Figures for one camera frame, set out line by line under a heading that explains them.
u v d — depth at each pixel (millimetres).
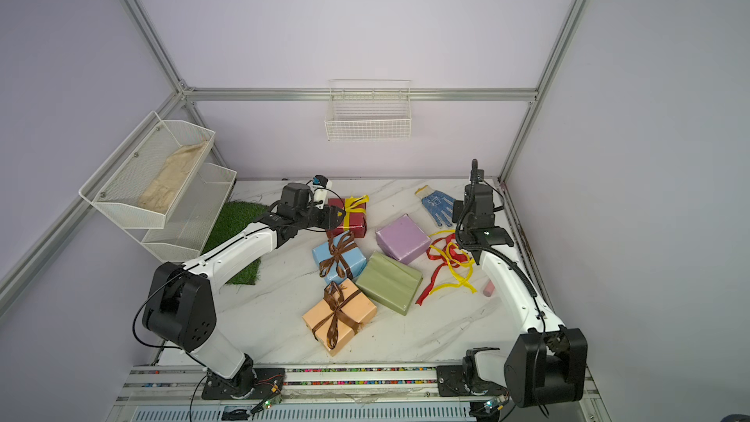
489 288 881
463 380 732
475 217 604
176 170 819
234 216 1065
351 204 1031
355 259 886
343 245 905
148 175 794
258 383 732
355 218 1019
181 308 446
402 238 956
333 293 825
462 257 985
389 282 857
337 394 732
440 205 1116
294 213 680
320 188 782
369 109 952
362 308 805
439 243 1012
